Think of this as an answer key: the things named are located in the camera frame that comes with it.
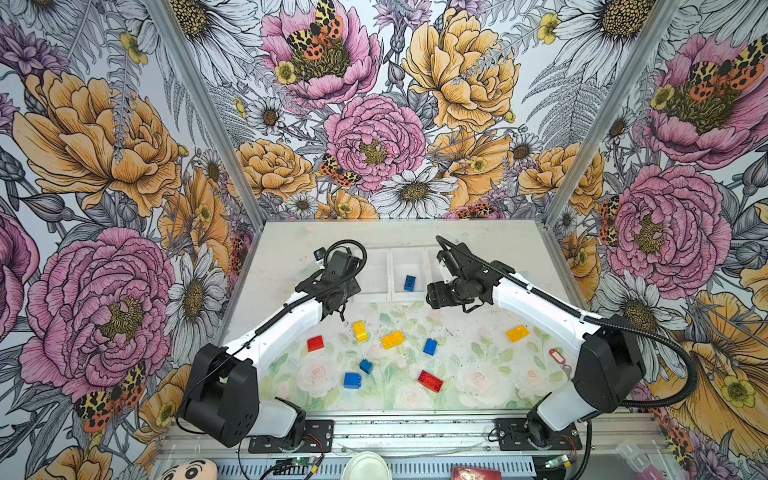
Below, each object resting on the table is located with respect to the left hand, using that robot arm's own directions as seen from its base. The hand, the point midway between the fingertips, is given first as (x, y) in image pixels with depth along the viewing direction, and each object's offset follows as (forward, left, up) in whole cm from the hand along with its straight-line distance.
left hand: (344, 291), depth 87 cm
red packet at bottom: (-42, -30, -8) cm, 52 cm away
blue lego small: (-11, -25, -13) cm, 30 cm away
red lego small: (-10, +9, -12) cm, 18 cm away
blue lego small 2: (-18, -6, -10) cm, 21 cm away
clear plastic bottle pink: (-41, -69, -9) cm, 81 cm away
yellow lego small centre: (-7, -4, -12) cm, 14 cm away
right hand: (-5, -27, 0) cm, 28 cm away
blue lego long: (+10, -20, -11) cm, 25 cm away
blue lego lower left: (-21, -2, -13) cm, 24 cm away
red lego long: (-22, -23, -11) cm, 34 cm away
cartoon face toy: (-40, +28, -5) cm, 49 cm away
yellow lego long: (-9, -14, -13) cm, 21 cm away
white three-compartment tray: (+13, -16, -9) cm, 22 cm away
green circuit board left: (-39, +8, -12) cm, 41 cm away
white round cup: (-40, -7, -12) cm, 42 cm away
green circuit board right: (-40, -52, -12) cm, 66 cm away
